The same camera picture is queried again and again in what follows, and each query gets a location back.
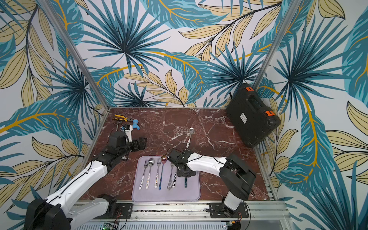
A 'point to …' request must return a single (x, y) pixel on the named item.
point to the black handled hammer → (117, 122)
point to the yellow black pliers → (125, 118)
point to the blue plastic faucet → (135, 124)
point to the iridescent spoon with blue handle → (164, 158)
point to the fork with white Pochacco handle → (145, 166)
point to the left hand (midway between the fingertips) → (140, 141)
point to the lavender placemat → (153, 179)
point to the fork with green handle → (185, 182)
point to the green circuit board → (106, 228)
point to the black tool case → (250, 119)
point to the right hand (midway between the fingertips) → (183, 173)
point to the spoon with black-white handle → (174, 180)
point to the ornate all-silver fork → (169, 183)
